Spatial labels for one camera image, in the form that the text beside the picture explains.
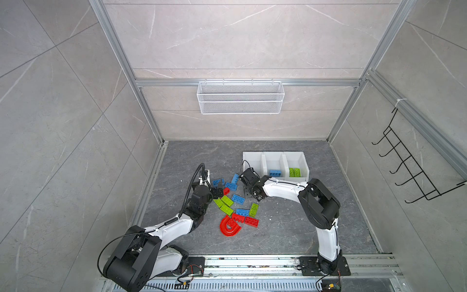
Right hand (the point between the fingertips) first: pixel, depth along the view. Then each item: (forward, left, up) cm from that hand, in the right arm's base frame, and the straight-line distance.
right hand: (250, 189), depth 97 cm
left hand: (0, +19, +14) cm, 24 cm away
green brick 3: (-12, +12, +2) cm, 17 cm away
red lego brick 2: (-17, +6, +3) cm, 18 cm away
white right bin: (+18, -30, +2) cm, 35 cm away
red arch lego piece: (-20, +8, +1) cm, 22 cm away
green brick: (-8, +16, +2) cm, 18 cm away
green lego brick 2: (+10, -24, +1) cm, 26 cm away
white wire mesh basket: (+42, +4, +30) cm, 52 cm away
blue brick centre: (-6, +6, +1) cm, 9 cm away
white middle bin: (+13, -19, +6) cm, 24 cm away
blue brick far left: (+3, +19, +2) cm, 19 cm away
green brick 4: (-12, -1, +1) cm, 12 cm away
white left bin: (+21, -5, 0) cm, 21 cm away
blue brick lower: (-13, +4, +1) cm, 14 cm away
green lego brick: (+10, -28, +1) cm, 30 cm away
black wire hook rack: (-16, -61, +29) cm, 70 cm away
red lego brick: (-18, 0, 0) cm, 18 cm away
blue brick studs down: (+1, +10, +1) cm, 10 cm away
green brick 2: (-7, +12, +3) cm, 14 cm away
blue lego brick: (+9, -15, +3) cm, 18 cm away
